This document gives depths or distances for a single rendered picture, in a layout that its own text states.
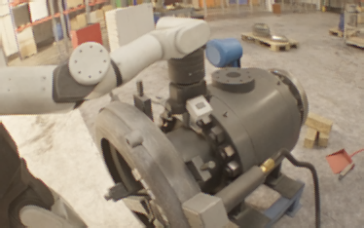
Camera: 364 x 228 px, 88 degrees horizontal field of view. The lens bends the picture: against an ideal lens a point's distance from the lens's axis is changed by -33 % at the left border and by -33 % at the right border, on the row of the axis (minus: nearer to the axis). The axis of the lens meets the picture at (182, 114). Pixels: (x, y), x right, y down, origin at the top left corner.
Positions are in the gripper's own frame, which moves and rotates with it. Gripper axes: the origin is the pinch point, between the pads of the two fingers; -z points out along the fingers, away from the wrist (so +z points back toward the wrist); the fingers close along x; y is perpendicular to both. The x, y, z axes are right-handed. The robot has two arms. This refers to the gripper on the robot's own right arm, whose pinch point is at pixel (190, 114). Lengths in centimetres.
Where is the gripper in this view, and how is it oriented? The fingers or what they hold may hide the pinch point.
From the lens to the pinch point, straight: 70.5
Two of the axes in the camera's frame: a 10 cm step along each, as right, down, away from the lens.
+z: -0.7, -8.4, -5.4
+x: 8.2, -3.5, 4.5
